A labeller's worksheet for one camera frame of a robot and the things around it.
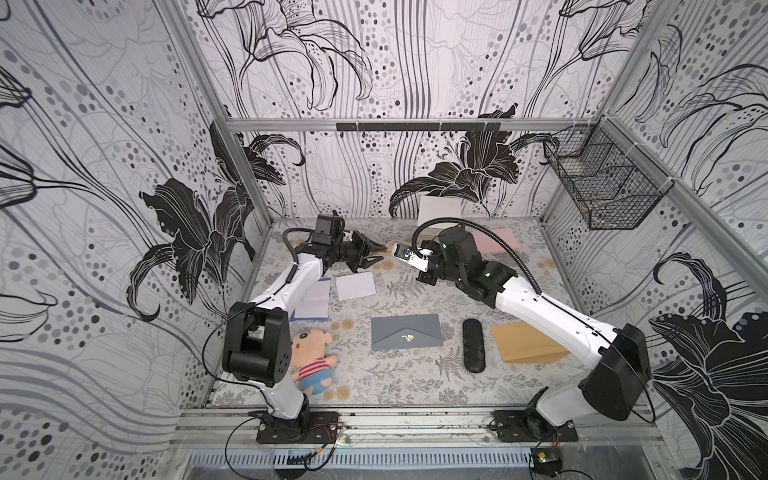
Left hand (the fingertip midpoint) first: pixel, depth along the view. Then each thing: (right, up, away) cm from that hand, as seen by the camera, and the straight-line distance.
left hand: (386, 251), depth 83 cm
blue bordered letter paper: (-11, -12, +15) cm, 22 cm away
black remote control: (+25, -28, -1) cm, 38 cm away
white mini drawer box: (+19, +16, +28) cm, 38 cm away
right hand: (+7, +1, -5) cm, 9 cm away
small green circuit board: (+39, -50, -13) cm, 65 cm away
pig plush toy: (-21, -28, -5) cm, 35 cm away
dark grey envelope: (+6, -24, +5) cm, 25 cm away
